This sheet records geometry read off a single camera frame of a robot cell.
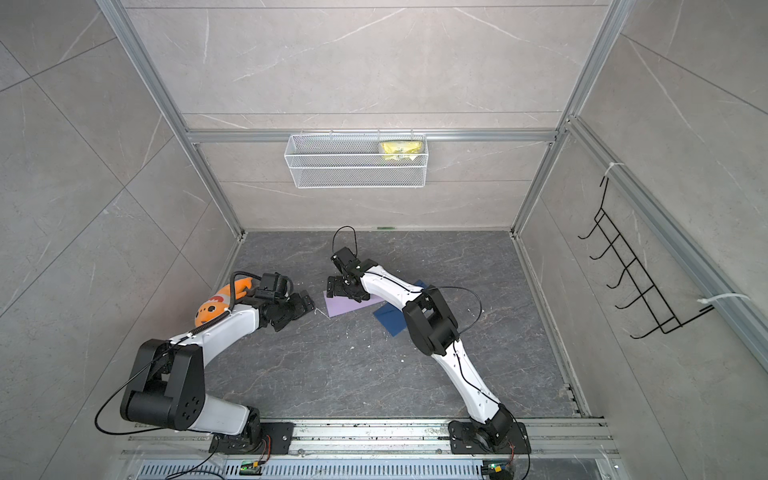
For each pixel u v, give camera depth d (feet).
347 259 2.68
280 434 2.40
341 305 3.20
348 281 2.45
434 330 1.98
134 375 1.44
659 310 2.01
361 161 3.31
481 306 3.20
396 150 2.75
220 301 2.96
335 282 2.98
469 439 2.41
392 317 3.13
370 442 2.41
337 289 2.95
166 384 1.56
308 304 2.75
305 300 2.78
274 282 2.38
